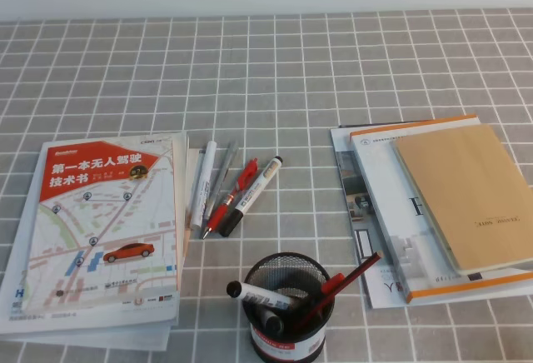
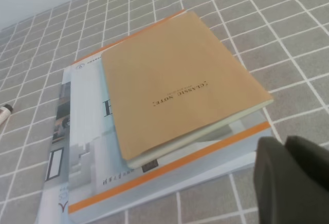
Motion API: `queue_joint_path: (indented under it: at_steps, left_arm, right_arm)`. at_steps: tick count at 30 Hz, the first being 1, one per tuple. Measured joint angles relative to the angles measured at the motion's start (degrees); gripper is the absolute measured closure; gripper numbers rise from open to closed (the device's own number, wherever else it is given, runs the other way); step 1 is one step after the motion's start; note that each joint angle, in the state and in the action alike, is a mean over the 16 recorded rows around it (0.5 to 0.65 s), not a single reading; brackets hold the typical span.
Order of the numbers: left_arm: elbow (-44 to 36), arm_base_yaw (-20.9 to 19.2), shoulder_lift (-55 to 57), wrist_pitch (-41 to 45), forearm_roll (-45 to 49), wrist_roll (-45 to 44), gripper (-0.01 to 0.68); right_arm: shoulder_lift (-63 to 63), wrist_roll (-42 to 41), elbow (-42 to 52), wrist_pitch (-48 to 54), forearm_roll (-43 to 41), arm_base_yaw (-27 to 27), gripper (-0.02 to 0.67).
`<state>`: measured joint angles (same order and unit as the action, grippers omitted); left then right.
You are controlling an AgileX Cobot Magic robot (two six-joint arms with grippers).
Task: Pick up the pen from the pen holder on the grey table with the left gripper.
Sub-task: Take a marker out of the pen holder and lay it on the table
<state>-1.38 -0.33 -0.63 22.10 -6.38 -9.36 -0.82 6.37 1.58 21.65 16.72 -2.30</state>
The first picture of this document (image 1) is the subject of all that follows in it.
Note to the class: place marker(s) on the white marker black cap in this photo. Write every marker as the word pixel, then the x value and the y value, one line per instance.
pixel 250 196

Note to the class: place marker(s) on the red retractable pen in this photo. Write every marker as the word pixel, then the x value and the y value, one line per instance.
pixel 240 185

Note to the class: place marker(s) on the grey translucent pen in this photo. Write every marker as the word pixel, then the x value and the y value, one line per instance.
pixel 231 152

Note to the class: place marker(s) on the white barrel pen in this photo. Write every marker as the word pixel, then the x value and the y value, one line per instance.
pixel 203 186

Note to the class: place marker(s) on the white marker in holder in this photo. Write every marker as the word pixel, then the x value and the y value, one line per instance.
pixel 260 296

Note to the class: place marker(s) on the red pen in holder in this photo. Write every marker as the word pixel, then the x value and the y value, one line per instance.
pixel 317 300

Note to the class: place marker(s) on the red pencil in holder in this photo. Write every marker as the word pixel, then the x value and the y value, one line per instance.
pixel 299 318

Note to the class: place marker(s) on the black mesh pen holder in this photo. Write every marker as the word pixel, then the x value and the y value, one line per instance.
pixel 296 275

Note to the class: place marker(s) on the black marker in holder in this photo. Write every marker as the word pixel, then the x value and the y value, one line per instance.
pixel 271 322

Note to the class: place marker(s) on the thin magazine under books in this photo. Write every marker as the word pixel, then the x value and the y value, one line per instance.
pixel 354 213

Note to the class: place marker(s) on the orange map cover book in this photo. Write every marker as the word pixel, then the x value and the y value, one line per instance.
pixel 109 222

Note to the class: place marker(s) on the white orange striped book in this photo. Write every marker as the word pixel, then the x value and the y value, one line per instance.
pixel 402 209

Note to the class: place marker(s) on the tan classic notebook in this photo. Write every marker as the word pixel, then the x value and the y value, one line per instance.
pixel 480 204

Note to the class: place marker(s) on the white booklet under map book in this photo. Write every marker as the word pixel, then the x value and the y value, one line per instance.
pixel 141 324

